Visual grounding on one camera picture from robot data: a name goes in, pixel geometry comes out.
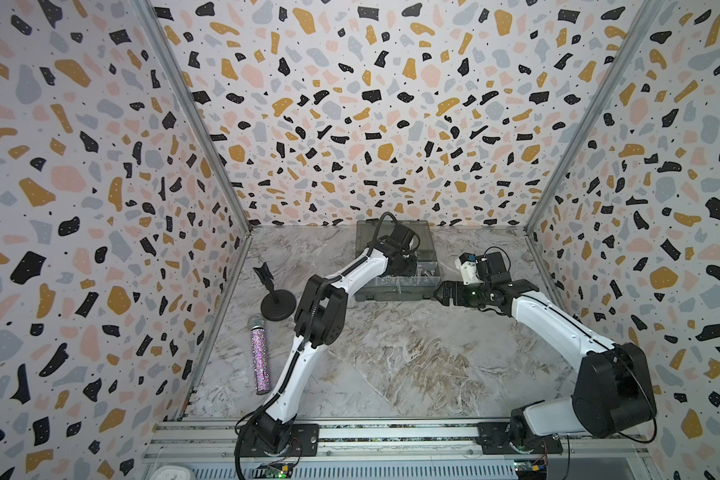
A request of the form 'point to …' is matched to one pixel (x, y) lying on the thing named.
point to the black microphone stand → (279, 305)
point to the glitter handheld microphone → (260, 358)
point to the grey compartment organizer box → (423, 284)
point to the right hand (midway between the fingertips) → (448, 293)
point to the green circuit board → (275, 474)
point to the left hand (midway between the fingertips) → (416, 267)
